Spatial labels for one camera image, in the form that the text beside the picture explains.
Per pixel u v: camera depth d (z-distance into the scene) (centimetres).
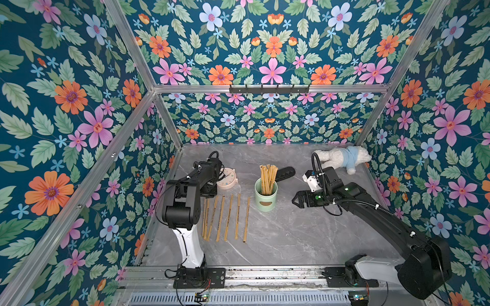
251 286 73
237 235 84
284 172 102
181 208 53
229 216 91
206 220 88
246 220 88
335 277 72
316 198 69
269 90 93
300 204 71
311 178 74
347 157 101
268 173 84
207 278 72
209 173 70
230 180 100
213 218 90
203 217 88
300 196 71
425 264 39
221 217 90
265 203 86
